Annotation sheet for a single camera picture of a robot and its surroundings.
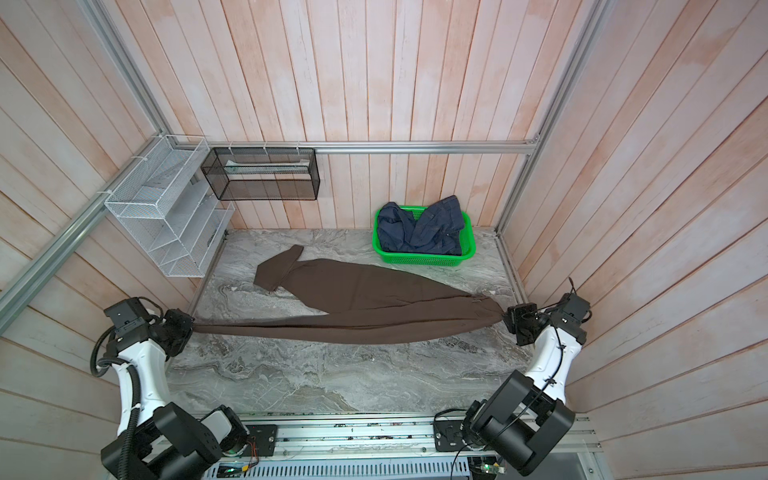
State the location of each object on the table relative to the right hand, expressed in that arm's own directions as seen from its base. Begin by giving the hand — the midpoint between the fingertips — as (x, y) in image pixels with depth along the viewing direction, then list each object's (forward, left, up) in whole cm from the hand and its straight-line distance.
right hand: (505, 310), depth 82 cm
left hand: (-7, +85, +2) cm, 85 cm away
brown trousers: (+8, +44, -12) cm, 46 cm away
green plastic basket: (+26, +19, -10) cm, 34 cm away
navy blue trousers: (+37, +15, -6) cm, 40 cm away
